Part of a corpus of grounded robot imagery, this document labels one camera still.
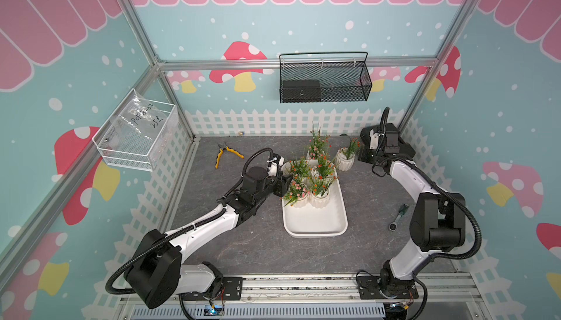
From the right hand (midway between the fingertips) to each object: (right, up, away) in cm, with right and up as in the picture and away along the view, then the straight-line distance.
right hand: (361, 150), depth 94 cm
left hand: (-32, -11, -13) cm, 36 cm away
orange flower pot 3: (-19, -19, -5) cm, 27 cm away
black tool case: (-2, -2, -11) cm, 11 cm away
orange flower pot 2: (-16, -8, -3) cm, 19 cm away
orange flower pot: (-27, -8, -5) cm, 28 cm away
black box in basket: (-27, +24, -7) cm, 36 cm away
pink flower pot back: (-18, +3, +3) cm, 19 cm away
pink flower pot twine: (-28, -17, -13) cm, 35 cm away
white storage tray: (-14, -29, -5) cm, 33 cm away
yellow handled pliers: (-66, +1, +19) cm, 69 cm away
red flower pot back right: (-5, -3, +8) cm, 10 cm away
